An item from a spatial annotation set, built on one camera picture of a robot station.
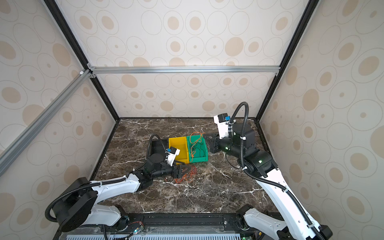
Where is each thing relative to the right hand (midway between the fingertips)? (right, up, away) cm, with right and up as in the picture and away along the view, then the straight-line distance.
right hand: (204, 135), depth 63 cm
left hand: (-6, -16, +14) cm, 22 cm away
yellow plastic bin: (-14, -6, +38) cm, 41 cm away
